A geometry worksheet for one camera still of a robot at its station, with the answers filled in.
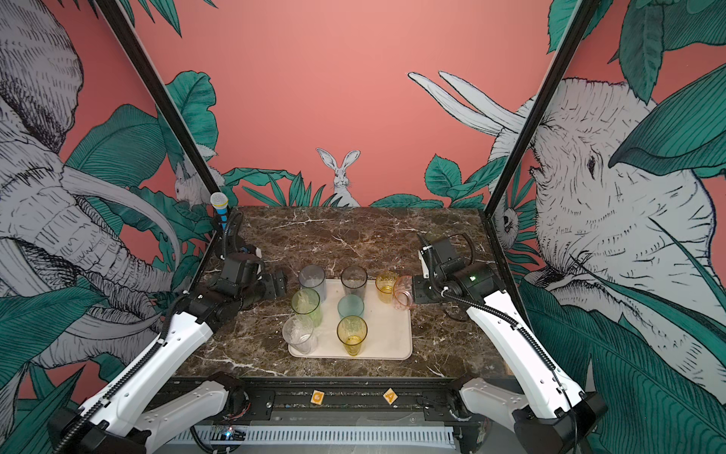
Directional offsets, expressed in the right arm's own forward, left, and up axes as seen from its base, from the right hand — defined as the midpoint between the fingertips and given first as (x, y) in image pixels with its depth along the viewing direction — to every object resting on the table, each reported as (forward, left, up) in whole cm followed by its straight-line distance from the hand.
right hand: (415, 284), depth 73 cm
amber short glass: (+11, +7, -20) cm, 24 cm away
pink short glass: (+2, +3, -8) cm, 8 cm away
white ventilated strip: (-31, +24, -22) cm, 46 cm away
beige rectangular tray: (-2, +6, -25) cm, 25 cm away
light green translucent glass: (+2, +32, -15) cm, 35 cm away
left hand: (+4, +39, -3) cm, 39 cm away
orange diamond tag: (-22, +7, -21) cm, 31 cm away
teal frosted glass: (+2, +19, -17) cm, 26 cm away
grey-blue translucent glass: (+6, +29, -6) cm, 30 cm away
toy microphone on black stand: (+30, +63, +2) cm, 69 cm away
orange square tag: (-23, +26, -21) cm, 41 cm away
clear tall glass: (-5, +35, -23) cm, 42 cm away
